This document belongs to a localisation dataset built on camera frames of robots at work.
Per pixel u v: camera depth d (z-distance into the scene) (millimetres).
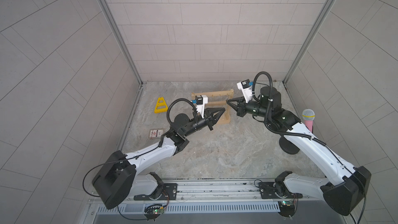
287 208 694
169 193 710
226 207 680
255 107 589
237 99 669
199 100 585
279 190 634
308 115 676
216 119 634
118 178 397
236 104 636
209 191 724
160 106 1022
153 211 654
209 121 589
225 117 964
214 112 628
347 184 369
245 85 590
